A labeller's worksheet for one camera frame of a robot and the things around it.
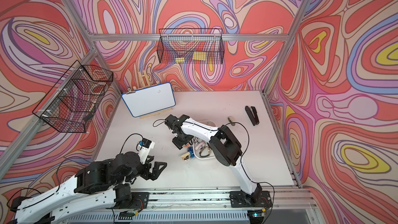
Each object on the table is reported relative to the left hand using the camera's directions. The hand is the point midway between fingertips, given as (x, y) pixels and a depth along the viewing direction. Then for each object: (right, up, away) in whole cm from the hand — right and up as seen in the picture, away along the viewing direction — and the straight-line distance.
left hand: (162, 164), depth 66 cm
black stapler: (+52, +20, +39) cm, 68 cm away
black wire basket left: (-46, +25, +7) cm, 53 cm away
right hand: (+8, +2, +24) cm, 25 cm away
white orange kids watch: (+9, +3, +17) cm, 20 cm away
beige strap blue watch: (+8, -3, +18) cm, 20 cm away
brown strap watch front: (+17, 0, +23) cm, 28 cm away
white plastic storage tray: (+15, +11, -5) cm, 19 cm away
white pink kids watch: (+16, +2, +22) cm, 28 cm away
